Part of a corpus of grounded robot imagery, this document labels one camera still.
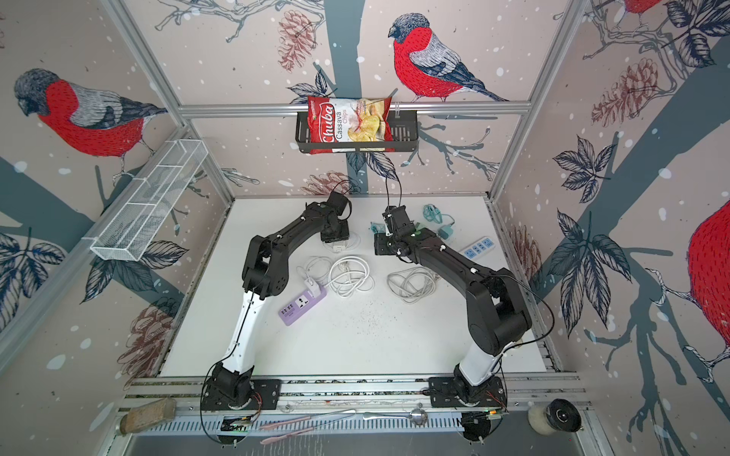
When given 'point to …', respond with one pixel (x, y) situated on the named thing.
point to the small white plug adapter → (313, 286)
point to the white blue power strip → (478, 248)
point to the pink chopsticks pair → (348, 412)
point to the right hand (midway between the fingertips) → (378, 247)
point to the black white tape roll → (557, 413)
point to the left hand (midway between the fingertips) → (343, 235)
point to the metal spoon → (417, 416)
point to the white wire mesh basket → (148, 200)
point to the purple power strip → (288, 312)
